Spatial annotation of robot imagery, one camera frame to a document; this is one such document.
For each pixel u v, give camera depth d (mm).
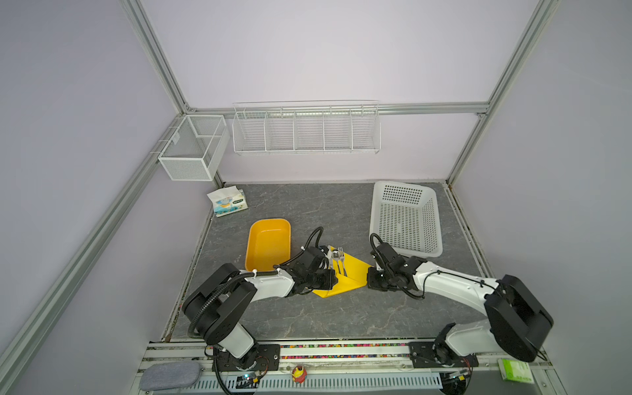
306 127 967
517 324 424
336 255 949
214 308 445
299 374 667
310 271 714
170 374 694
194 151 1021
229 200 1074
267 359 735
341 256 962
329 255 852
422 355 735
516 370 695
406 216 1082
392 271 657
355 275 913
